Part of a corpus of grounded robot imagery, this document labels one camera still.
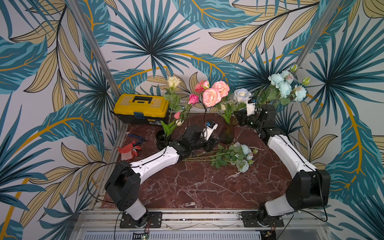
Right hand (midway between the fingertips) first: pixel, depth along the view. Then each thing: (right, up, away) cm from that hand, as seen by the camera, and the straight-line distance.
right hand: (236, 111), depth 82 cm
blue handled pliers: (-59, -17, +21) cm, 65 cm away
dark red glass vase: (-1, -13, +16) cm, 21 cm away
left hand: (-12, -16, -4) cm, 20 cm away
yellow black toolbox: (-57, +3, +17) cm, 60 cm away
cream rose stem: (-34, +5, +1) cm, 34 cm away
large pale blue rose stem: (+3, -26, +8) cm, 27 cm away
